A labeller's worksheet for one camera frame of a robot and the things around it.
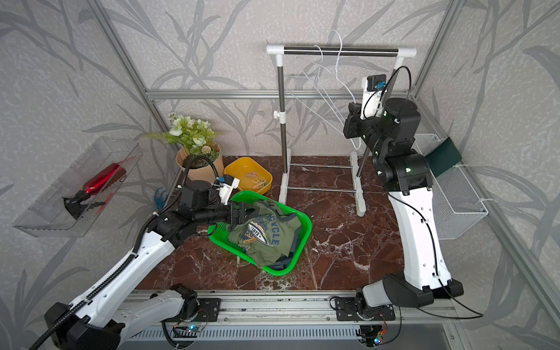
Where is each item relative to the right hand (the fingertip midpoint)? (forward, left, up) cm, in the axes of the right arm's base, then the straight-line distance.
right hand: (350, 103), depth 57 cm
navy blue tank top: (-25, +20, -50) cm, 60 cm away
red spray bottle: (-19, +77, -20) cm, 82 cm away
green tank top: (-19, +25, -40) cm, 50 cm away
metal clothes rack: (+29, -19, -52) cm, 62 cm away
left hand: (-15, +29, -29) cm, 44 cm away
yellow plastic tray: (+26, +45, -52) cm, 74 cm away
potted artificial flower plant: (+19, +56, -27) cm, 65 cm away
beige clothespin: (+14, +33, -52) cm, 63 cm away
